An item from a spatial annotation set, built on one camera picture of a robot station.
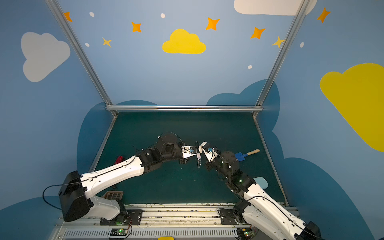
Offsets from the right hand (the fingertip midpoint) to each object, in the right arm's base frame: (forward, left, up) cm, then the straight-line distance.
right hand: (203, 148), depth 74 cm
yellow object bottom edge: (-36, +16, -22) cm, 45 cm away
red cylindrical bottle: (+1, +52, -20) cm, 56 cm away
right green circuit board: (-32, -22, -24) cm, 46 cm away
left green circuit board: (-35, +39, -22) cm, 57 cm away
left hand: (-1, +3, +2) cm, 4 cm away
